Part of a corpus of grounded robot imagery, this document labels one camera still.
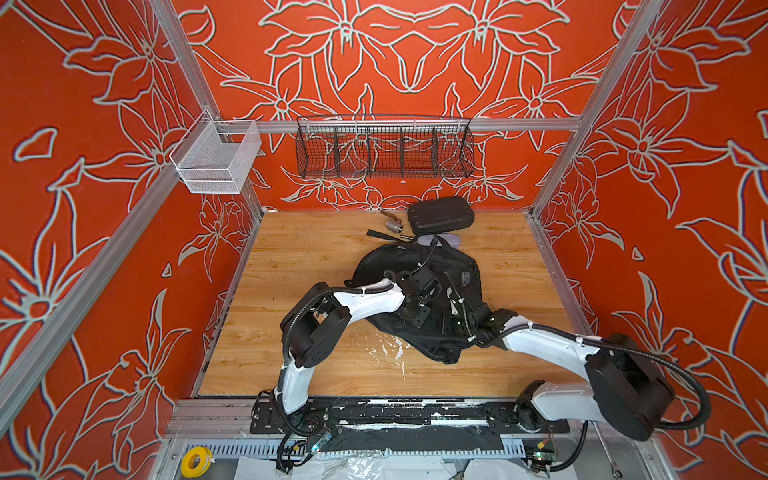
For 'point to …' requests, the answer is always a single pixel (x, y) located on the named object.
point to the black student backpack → (444, 311)
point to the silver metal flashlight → (394, 225)
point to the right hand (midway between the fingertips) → (432, 321)
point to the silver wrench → (617, 471)
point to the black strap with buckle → (389, 236)
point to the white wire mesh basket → (216, 156)
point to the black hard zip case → (434, 215)
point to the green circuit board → (541, 459)
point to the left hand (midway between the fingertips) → (419, 314)
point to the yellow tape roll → (203, 466)
